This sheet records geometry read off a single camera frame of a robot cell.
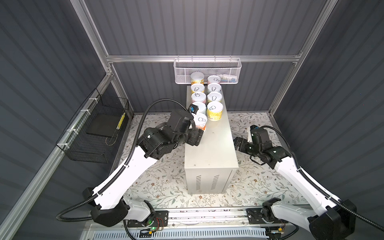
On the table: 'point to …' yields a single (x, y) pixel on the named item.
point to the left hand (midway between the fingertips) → (195, 127)
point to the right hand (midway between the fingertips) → (240, 144)
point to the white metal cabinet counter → (210, 168)
